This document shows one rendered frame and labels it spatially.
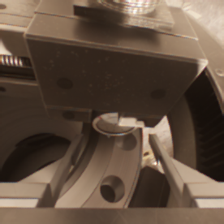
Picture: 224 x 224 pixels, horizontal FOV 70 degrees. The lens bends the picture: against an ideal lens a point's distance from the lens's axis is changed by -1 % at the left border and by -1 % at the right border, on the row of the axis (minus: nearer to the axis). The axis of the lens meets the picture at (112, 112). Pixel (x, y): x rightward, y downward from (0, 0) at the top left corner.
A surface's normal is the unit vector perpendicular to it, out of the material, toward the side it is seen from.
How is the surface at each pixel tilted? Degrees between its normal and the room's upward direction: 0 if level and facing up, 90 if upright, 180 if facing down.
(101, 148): 90
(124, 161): 90
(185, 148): 118
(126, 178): 90
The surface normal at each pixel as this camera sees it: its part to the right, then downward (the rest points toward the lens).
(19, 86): 0.00, 0.83
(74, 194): 0.16, -0.55
